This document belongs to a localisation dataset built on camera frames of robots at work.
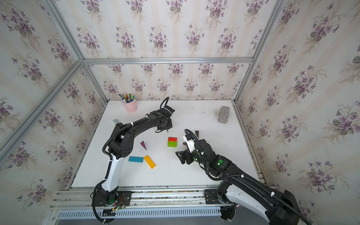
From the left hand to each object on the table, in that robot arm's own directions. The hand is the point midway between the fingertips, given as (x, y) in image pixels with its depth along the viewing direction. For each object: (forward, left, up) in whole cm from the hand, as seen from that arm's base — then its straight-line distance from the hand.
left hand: (168, 126), depth 101 cm
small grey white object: (+4, +41, 0) cm, 41 cm away
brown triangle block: (-14, -11, -1) cm, 18 cm away
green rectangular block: (-14, -3, -1) cm, 14 cm away
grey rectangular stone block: (+10, -43, +1) cm, 44 cm away
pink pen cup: (+17, +31, +2) cm, 35 cm away
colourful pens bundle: (+21, +33, +8) cm, 40 cm away
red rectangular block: (-11, -3, 0) cm, 11 cm away
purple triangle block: (-14, +17, -1) cm, 22 cm away
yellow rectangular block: (-25, +11, -4) cm, 28 cm away
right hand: (-25, -10, +13) cm, 29 cm away
